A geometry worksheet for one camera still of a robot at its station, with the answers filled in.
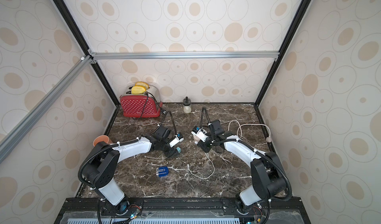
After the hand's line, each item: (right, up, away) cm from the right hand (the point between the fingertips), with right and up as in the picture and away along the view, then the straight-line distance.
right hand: (198, 145), depth 87 cm
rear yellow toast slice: (-40, +40, +19) cm, 60 cm away
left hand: (-13, -3, +4) cm, 13 cm away
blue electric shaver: (-21, -14, -4) cm, 25 cm away
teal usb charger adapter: (-12, -3, +2) cm, 13 cm away
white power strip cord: (+48, +2, +12) cm, 49 cm away
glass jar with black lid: (-8, +24, +26) cm, 36 cm away
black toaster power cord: (-26, +21, +26) cm, 42 cm away
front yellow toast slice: (-42, +36, +16) cm, 57 cm away
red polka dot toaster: (-39, +24, +16) cm, 49 cm away
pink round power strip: (-1, +2, +10) cm, 11 cm away
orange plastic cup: (-60, +4, +3) cm, 60 cm away
